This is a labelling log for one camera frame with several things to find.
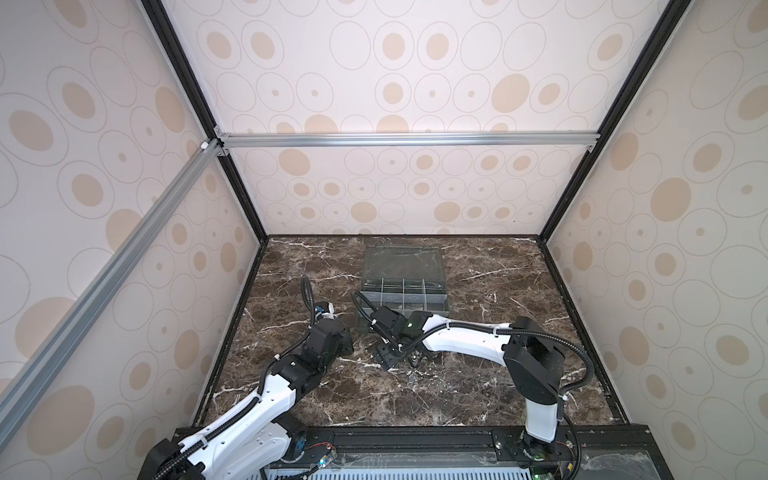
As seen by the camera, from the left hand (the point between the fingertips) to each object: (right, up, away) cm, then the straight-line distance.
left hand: (355, 327), depth 82 cm
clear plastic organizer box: (+15, +12, +18) cm, 26 cm away
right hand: (+9, -9, +4) cm, 13 cm away
